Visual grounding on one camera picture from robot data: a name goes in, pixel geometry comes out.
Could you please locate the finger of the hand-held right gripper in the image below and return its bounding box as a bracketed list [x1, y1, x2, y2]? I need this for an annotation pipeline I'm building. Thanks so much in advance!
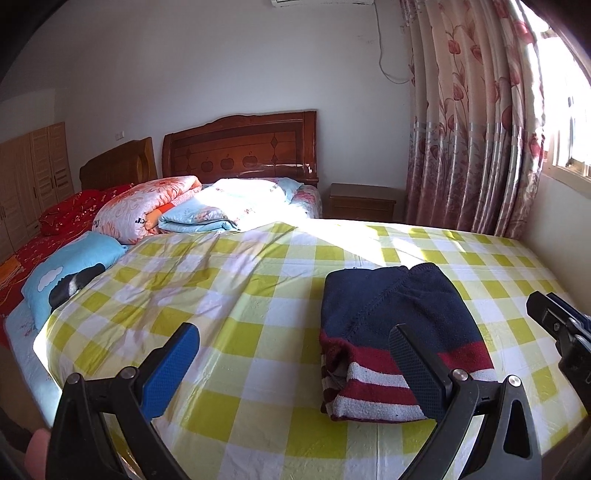
[526, 291, 578, 347]
[547, 292, 591, 326]

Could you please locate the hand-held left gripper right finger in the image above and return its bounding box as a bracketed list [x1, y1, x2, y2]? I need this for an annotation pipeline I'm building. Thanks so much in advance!
[389, 325, 543, 480]

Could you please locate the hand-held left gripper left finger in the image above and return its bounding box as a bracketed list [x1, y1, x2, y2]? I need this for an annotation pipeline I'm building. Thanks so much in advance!
[46, 323, 201, 480]

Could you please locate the red white navy striped sweater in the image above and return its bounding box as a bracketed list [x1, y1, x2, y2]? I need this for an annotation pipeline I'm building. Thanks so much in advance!
[320, 262, 499, 424]

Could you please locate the person's left hand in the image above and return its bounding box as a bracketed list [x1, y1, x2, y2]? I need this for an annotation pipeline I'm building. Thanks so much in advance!
[25, 429, 52, 480]

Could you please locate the yellow white checked sheet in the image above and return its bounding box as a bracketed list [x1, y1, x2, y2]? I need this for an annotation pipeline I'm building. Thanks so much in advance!
[32, 219, 591, 480]

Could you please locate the light blue bed sheet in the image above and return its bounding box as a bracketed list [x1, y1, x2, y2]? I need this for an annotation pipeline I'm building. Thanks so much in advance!
[4, 302, 65, 430]

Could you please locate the blue cloud print pillow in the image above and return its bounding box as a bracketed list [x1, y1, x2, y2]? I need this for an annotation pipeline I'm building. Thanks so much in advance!
[21, 231, 130, 330]

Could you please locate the pink orange floral quilt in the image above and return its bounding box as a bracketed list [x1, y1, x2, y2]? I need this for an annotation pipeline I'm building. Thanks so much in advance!
[91, 175, 203, 245]

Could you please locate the wooden nightstand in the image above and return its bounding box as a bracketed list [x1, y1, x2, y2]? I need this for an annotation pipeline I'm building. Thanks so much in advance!
[329, 183, 399, 223]

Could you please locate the light blue folded quilt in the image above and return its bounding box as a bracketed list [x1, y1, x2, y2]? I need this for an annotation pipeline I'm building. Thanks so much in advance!
[158, 178, 305, 234]

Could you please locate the red bedspread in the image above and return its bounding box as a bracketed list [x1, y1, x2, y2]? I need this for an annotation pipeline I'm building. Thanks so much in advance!
[0, 184, 136, 352]

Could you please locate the pink floral bed sheet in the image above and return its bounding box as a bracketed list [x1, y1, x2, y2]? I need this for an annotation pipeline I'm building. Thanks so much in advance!
[291, 185, 323, 219]

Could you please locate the window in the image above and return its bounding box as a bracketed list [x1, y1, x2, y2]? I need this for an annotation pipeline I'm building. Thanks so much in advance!
[538, 18, 591, 180]

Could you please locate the pink floral curtain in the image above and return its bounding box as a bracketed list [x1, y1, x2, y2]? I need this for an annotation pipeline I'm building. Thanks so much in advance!
[399, 0, 548, 240]

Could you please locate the small wooden headboard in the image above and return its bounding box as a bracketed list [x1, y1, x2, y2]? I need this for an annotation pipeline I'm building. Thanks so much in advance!
[79, 137, 158, 191]

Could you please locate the light wooden wardrobe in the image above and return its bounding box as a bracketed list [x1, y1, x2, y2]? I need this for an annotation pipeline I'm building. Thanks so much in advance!
[0, 122, 75, 264]

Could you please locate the large carved wooden headboard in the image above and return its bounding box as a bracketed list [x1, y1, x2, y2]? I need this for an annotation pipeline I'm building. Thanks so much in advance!
[161, 110, 320, 190]

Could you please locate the white wall cable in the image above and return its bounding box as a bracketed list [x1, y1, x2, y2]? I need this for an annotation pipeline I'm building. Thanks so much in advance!
[372, 4, 413, 86]

